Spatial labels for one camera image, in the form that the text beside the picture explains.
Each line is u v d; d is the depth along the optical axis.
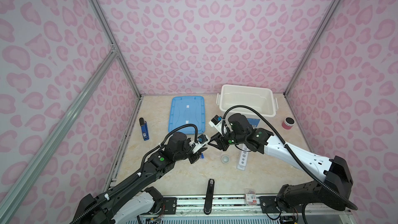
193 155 0.66
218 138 0.64
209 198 0.76
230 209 0.72
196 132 0.61
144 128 1.00
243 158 0.84
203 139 0.63
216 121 0.65
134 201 0.56
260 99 1.06
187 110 1.10
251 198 0.73
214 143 0.69
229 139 0.64
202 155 0.90
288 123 0.98
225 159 0.87
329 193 0.37
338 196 0.37
